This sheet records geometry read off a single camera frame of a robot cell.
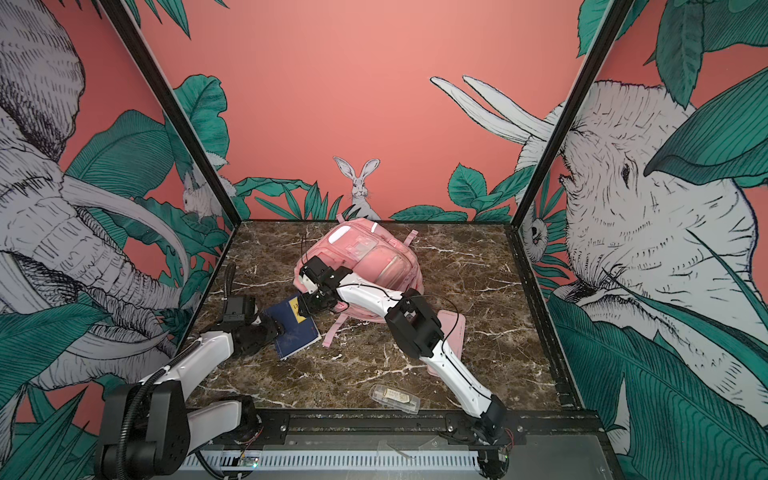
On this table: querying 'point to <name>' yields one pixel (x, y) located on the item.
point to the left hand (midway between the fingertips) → (278, 326)
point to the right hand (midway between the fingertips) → (302, 308)
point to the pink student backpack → (375, 254)
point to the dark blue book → (298, 331)
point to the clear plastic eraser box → (397, 399)
